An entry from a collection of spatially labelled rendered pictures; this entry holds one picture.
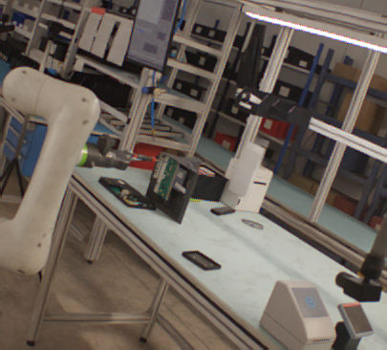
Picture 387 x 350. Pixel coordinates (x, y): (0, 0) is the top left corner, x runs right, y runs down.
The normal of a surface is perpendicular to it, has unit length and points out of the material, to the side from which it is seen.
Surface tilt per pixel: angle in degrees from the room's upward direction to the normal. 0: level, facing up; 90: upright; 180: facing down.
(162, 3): 101
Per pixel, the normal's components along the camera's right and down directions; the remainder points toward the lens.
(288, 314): -0.77, -0.17
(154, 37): -0.50, 0.18
